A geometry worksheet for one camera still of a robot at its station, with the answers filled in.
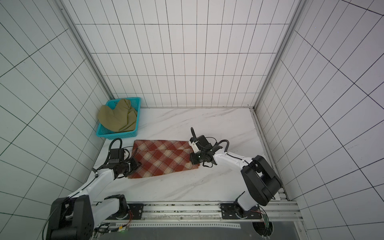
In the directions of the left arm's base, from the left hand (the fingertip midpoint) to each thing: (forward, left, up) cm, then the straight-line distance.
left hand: (140, 166), depth 88 cm
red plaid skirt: (+6, -10, 0) cm, 12 cm away
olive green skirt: (+32, +19, +6) cm, 38 cm away
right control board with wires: (-31, -66, -1) cm, 73 cm away
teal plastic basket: (+18, +23, +7) cm, 30 cm away
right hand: (+6, -31, +3) cm, 31 cm away
